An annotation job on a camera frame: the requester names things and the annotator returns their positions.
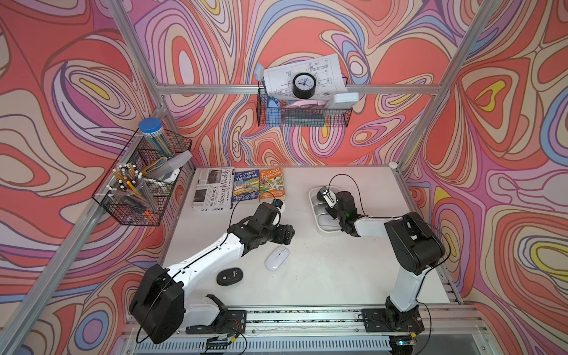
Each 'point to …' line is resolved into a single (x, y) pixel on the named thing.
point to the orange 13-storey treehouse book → (271, 183)
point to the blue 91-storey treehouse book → (245, 186)
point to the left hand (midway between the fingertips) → (288, 231)
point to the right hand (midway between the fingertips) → (336, 200)
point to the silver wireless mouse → (319, 206)
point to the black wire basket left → (160, 175)
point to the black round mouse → (229, 276)
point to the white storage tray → (313, 191)
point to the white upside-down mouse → (328, 222)
